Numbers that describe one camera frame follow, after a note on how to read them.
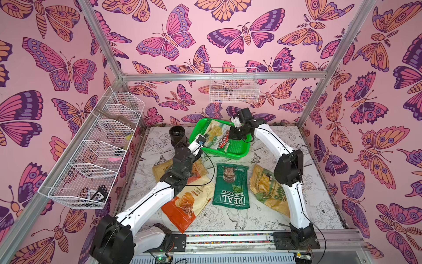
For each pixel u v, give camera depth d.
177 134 0.97
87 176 0.65
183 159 0.57
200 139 0.66
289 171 0.60
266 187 0.90
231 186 0.90
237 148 1.09
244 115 0.79
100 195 0.63
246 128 0.73
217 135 1.05
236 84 0.96
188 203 0.85
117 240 0.39
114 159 0.73
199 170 0.96
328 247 0.73
